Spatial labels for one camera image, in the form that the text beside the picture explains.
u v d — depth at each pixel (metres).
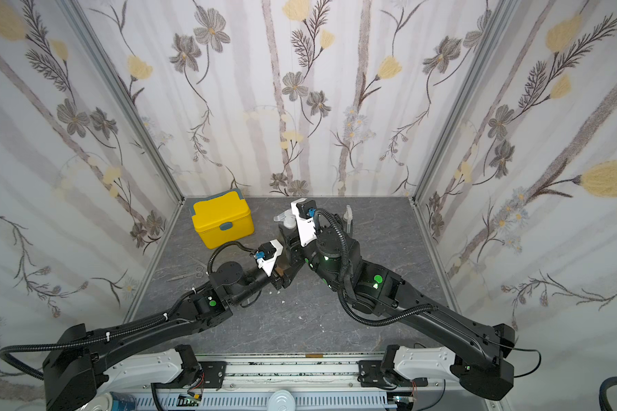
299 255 0.51
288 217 0.55
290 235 0.50
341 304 0.44
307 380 0.73
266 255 0.56
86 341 0.43
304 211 0.45
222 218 0.95
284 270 0.62
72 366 0.39
